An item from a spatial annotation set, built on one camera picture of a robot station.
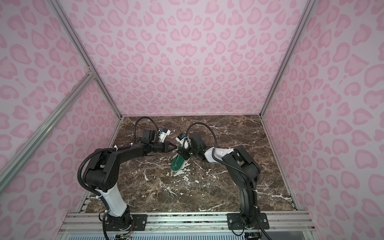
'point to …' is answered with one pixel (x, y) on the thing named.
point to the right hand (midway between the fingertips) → (179, 149)
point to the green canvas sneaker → (177, 163)
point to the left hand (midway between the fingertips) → (177, 145)
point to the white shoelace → (175, 150)
